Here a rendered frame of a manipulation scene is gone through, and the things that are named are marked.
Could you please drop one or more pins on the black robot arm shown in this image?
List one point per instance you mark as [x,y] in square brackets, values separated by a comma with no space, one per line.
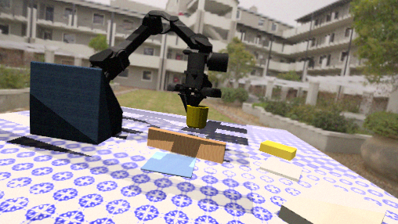
[114,60]

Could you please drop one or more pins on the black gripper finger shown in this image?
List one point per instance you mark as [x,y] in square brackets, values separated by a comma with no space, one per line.
[195,100]
[186,99]

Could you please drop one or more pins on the brown wooden bar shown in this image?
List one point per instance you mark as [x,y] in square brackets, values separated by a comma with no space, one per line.
[188,145]

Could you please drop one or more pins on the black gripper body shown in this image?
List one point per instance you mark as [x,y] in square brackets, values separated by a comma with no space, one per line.
[194,79]

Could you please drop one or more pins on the yellow rectangular block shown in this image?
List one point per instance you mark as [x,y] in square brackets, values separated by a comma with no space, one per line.
[278,150]

